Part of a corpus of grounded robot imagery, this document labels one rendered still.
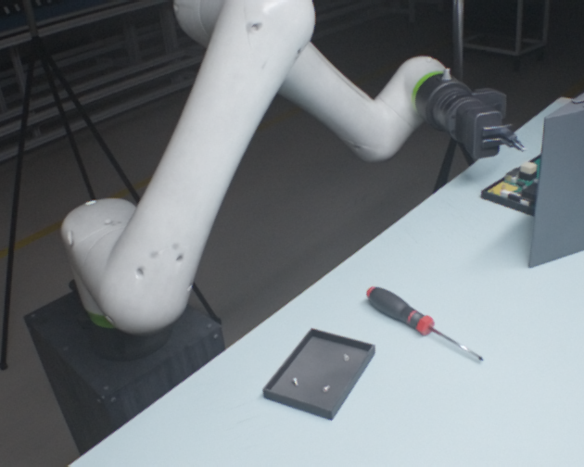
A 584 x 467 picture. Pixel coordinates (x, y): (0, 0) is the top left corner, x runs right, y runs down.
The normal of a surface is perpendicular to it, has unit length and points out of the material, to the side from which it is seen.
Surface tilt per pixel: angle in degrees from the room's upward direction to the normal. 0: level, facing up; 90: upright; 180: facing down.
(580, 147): 90
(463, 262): 0
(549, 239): 90
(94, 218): 7
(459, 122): 90
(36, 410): 0
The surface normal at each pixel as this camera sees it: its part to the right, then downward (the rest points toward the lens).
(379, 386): -0.09, -0.85
